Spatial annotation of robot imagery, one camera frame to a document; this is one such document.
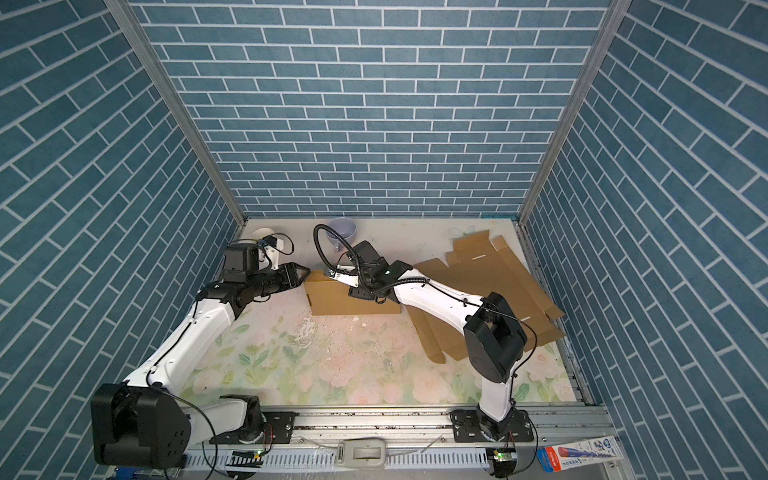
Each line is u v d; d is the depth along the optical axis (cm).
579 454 69
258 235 103
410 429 75
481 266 110
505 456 74
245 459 72
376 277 63
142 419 39
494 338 47
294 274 75
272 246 73
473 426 74
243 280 62
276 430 73
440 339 88
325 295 77
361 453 69
